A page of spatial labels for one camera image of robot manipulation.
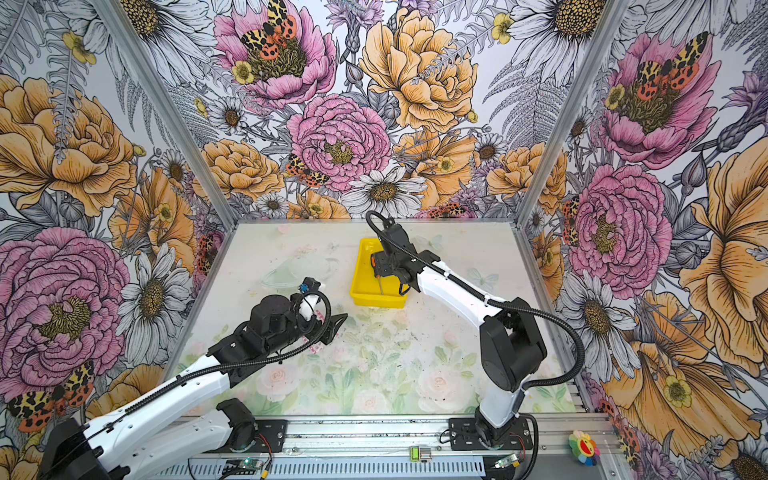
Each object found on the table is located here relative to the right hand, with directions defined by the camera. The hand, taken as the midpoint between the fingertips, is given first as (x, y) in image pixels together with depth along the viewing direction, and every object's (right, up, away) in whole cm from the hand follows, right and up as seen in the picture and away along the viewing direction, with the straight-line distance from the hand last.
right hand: (393, 263), depth 89 cm
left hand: (-16, -13, -10) cm, 23 cm away
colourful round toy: (+45, -43, -17) cm, 64 cm away
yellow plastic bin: (-10, -9, +16) cm, 21 cm away
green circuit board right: (+27, -46, -17) cm, 56 cm away
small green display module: (+6, -43, -19) cm, 47 cm away
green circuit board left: (-35, -47, -18) cm, 61 cm away
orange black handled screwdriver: (-7, 0, +18) cm, 19 cm away
